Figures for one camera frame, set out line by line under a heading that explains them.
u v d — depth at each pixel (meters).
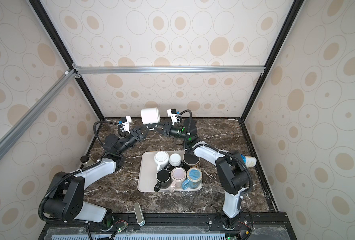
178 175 0.78
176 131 0.71
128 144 0.69
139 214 0.73
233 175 0.49
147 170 0.92
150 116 0.72
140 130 0.71
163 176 0.80
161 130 0.71
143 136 0.71
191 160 0.84
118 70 1.67
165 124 0.72
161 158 0.88
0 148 0.53
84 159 0.87
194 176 0.78
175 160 0.86
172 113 0.74
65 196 0.43
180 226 0.73
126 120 0.71
